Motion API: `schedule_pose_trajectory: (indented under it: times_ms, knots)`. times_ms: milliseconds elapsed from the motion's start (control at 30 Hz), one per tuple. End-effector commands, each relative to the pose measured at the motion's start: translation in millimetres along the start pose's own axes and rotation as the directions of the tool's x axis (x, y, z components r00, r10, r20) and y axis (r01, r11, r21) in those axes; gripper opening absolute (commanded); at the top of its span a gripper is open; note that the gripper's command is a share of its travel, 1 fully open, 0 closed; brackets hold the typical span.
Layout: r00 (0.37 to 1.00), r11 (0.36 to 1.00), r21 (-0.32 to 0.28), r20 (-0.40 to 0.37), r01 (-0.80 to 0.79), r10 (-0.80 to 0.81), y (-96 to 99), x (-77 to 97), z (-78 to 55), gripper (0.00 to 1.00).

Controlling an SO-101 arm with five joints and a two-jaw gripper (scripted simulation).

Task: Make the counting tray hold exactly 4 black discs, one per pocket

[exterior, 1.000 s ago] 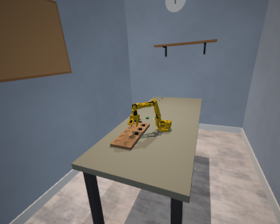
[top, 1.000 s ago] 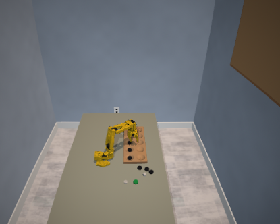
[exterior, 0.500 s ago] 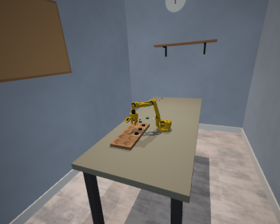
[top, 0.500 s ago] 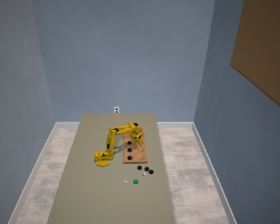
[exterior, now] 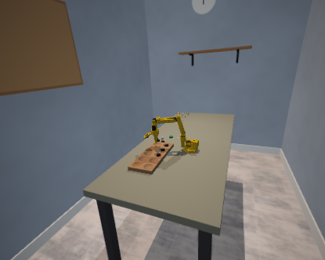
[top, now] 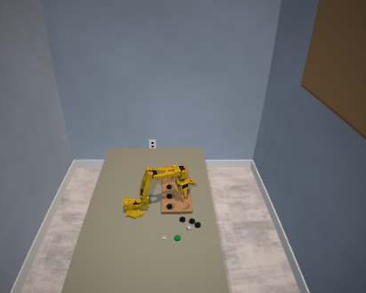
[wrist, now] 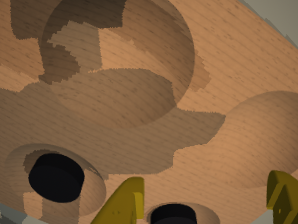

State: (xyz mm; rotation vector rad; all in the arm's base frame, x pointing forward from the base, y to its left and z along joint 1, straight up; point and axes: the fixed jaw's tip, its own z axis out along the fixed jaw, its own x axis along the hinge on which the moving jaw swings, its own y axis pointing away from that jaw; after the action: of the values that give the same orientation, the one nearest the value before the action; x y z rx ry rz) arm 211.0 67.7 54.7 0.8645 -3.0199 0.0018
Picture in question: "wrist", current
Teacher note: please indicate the black disc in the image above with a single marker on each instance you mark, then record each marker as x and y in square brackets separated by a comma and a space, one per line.
[173, 214]
[57, 178]

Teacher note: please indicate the tan wooden tray with round pockets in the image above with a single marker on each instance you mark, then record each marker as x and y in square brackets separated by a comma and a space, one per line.
[198, 97]

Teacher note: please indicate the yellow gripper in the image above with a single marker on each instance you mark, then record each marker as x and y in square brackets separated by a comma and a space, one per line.
[126, 204]

